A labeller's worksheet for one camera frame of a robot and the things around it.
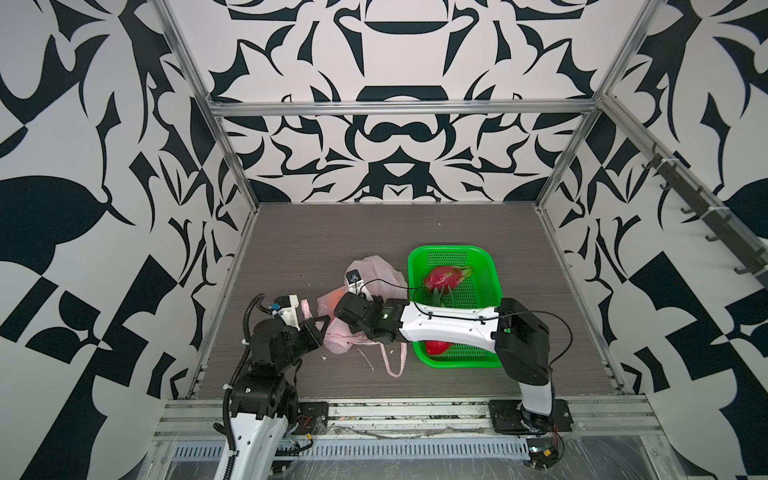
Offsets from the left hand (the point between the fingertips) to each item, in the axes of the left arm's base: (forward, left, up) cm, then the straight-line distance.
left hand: (330, 314), depth 77 cm
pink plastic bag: (+5, -13, +9) cm, 16 cm away
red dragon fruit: (+13, -33, -5) cm, 35 cm away
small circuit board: (-29, -50, -14) cm, 60 cm away
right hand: (+4, -6, -4) cm, 8 cm away
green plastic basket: (+13, -45, -13) cm, 49 cm away
